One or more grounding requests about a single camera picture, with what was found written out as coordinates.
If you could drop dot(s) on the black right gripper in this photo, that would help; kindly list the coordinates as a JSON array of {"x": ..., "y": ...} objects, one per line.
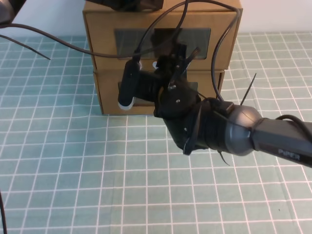
[{"x": 178, "y": 104}]

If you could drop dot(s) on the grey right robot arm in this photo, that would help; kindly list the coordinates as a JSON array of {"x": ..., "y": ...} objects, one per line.
[{"x": 209, "y": 123}]

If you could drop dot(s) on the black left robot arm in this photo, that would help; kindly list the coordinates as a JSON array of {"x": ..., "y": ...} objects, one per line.
[{"x": 8, "y": 11}]

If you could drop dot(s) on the upper brown cardboard shoebox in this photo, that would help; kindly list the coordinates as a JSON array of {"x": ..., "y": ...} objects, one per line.
[{"x": 210, "y": 27}]

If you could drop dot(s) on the brown cardboard shoebox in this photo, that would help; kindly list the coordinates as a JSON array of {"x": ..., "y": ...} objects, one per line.
[
  {"x": 210, "y": 27},
  {"x": 106, "y": 82}
]

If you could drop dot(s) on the lower brown cardboard shoebox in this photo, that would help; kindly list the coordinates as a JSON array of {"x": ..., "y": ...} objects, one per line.
[{"x": 106, "y": 82}]

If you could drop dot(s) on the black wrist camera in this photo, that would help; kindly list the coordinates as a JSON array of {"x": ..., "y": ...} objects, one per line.
[{"x": 137, "y": 84}]

